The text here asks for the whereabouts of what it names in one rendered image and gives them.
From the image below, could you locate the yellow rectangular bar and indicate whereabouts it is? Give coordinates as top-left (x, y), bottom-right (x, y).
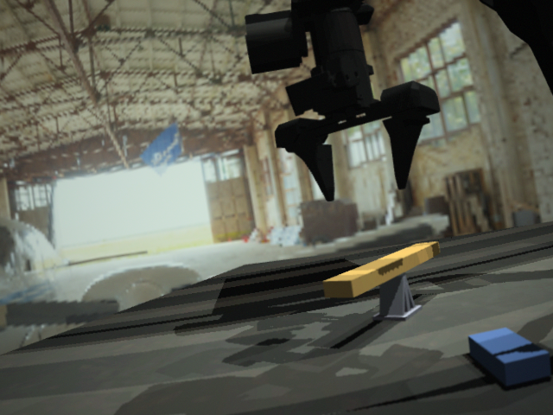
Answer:
top-left (322, 241), bottom-right (440, 297)

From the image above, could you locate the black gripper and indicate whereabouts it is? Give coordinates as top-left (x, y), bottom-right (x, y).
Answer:
top-left (275, 50), bottom-right (440, 201)

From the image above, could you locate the blue rectangular block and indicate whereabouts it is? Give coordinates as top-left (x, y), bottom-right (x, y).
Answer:
top-left (468, 328), bottom-right (551, 386)

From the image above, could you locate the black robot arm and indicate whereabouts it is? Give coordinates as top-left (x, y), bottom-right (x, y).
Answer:
top-left (245, 0), bottom-right (553, 116)

